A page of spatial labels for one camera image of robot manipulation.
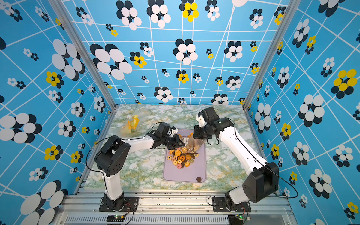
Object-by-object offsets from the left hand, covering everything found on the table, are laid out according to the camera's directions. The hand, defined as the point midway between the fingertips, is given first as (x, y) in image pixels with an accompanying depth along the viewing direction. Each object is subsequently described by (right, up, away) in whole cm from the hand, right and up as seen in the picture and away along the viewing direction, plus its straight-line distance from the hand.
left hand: (187, 143), depth 88 cm
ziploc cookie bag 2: (+4, 0, -3) cm, 5 cm away
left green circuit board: (-38, -36, -16) cm, 55 cm away
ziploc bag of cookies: (-33, +15, +22) cm, 43 cm away
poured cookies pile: (-3, -8, 0) cm, 9 cm away
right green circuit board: (+25, -35, -18) cm, 47 cm away
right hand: (+4, +7, -9) cm, 12 cm away
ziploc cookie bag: (-39, +9, +9) cm, 41 cm away
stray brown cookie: (+7, -20, -6) cm, 22 cm away
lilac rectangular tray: (+7, -17, +2) cm, 18 cm away
